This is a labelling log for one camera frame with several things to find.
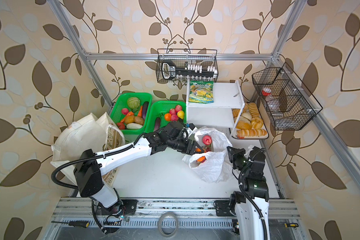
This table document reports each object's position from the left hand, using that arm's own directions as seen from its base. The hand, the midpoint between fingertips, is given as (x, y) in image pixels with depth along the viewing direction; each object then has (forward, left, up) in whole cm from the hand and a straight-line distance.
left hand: (202, 150), depth 70 cm
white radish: (+27, +45, -19) cm, 55 cm away
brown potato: (+30, +41, -16) cm, 53 cm away
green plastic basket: (+52, +43, -15) cm, 69 cm away
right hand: (+3, -13, -3) cm, 14 cm away
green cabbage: (+46, +49, -15) cm, 69 cm away
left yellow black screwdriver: (-29, +59, -21) cm, 69 cm away
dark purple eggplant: (+44, +41, -19) cm, 63 cm away
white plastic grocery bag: (-4, -7, -7) cm, 10 cm away
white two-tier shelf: (+32, -17, -8) cm, 37 cm away
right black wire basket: (+20, -43, +12) cm, 49 cm away
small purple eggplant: (+30, +29, -20) cm, 46 cm away
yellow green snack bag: (+27, +1, +13) cm, 30 cm away
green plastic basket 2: (+43, +27, -22) cm, 56 cm away
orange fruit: (+35, +22, -18) cm, 45 cm away
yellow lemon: (+36, +13, -15) cm, 41 cm away
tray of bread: (+31, -38, -20) cm, 52 cm away
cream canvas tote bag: (+10, +61, -4) cm, 62 cm away
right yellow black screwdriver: (-26, -43, -21) cm, 55 cm away
